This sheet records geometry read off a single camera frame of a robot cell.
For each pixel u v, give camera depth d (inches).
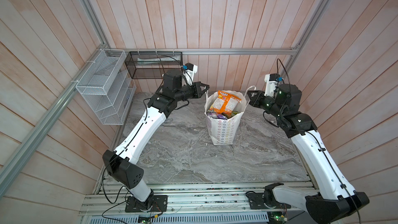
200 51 40.0
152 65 41.6
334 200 14.5
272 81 22.6
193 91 23.7
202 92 26.3
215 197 30.2
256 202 28.8
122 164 16.0
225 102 31.2
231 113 32.1
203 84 26.5
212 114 29.4
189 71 23.9
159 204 28.9
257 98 22.9
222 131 29.9
